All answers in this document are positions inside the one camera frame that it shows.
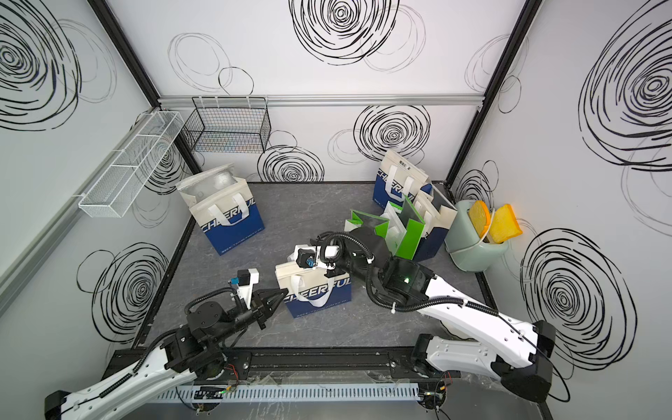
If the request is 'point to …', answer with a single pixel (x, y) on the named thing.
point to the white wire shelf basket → (125, 176)
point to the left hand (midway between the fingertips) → (286, 295)
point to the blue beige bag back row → (398, 178)
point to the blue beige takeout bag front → (437, 213)
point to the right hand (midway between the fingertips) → (317, 236)
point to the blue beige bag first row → (223, 206)
